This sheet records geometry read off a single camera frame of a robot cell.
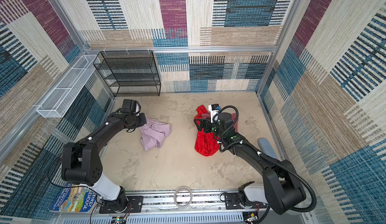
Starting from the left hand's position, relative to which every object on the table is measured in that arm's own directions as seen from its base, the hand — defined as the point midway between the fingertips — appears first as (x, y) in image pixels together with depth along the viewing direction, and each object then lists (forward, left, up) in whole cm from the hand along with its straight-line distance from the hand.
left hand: (144, 118), depth 92 cm
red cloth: (-14, -37, -8) cm, 40 cm away
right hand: (-7, -33, +6) cm, 34 cm away
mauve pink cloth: (-19, -47, +21) cm, 55 cm away
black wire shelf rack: (+37, +17, +5) cm, 41 cm away
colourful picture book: (-40, +28, -9) cm, 50 cm away
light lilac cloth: (-6, -5, -7) cm, 10 cm away
